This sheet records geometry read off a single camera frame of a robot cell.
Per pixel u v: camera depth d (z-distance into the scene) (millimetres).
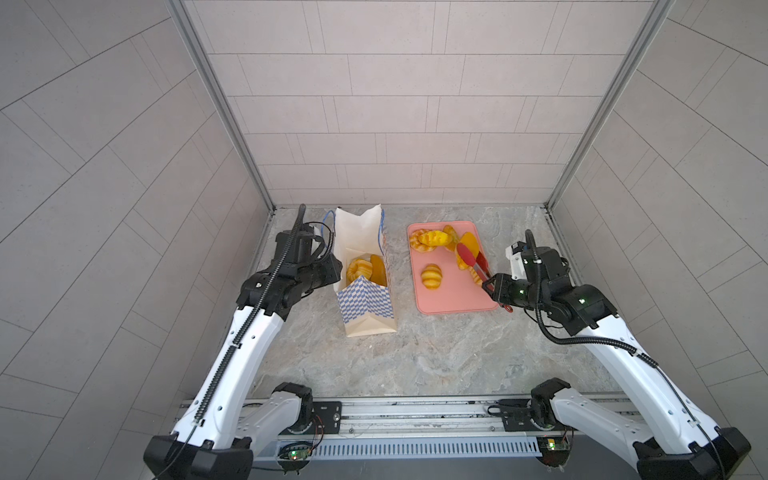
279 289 461
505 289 631
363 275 910
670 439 373
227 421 367
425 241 1009
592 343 456
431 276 939
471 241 859
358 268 911
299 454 641
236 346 411
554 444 691
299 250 526
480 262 821
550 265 529
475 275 751
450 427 707
